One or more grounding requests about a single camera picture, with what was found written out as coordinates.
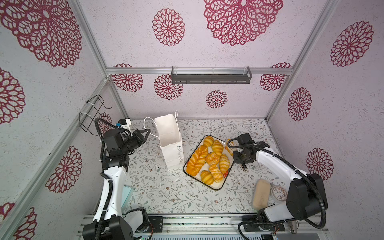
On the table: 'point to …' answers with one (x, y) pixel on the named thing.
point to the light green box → (127, 192)
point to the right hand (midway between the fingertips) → (237, 156)
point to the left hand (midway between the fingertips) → (149, 132)
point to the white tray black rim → (205, 166)
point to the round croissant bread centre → (212, 158)
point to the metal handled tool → (293, 227)
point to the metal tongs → (244, 167)
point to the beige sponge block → (261, 194)
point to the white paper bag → (169, 132)
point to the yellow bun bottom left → (206, 177)
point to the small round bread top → (208, 141)
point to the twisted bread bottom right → (217, 175)
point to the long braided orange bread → (196, 162)
